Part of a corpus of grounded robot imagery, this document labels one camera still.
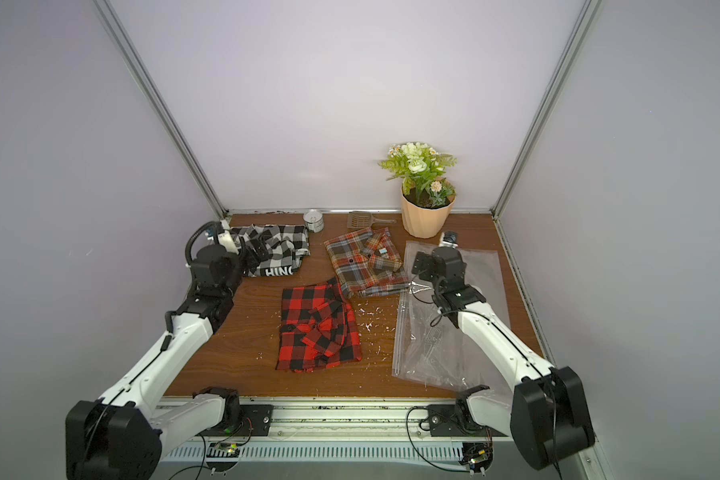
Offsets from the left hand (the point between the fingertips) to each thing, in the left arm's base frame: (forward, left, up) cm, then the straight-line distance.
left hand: (252, 236), depth 79 cm
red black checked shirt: (-16, -17, -24) cm, 33 cm away
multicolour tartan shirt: (+7, -31, -23) cm, 39 cm away
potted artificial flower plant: (+29, -53, -12) cm, 61 cm away
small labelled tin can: (+25, -10, -21) cm, 34 cm away
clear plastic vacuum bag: (-23, -48, -19) cm, 57 cm away
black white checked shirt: (+15, -2, -22) cm, 27 cm away
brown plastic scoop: (+30, -29, -25) cm, 49 cm away
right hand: (+1, -52, -5) cm, 53 cm away
